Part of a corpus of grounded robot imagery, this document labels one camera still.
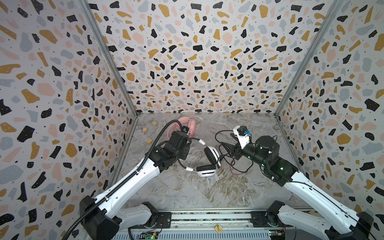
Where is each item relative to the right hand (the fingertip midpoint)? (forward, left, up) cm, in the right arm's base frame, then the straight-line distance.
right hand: (225, 137), depth 67 cm
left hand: (+3, +20, -9) cm, 22 cm away
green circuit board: (-35, +36, -34) cm, 60 cm away
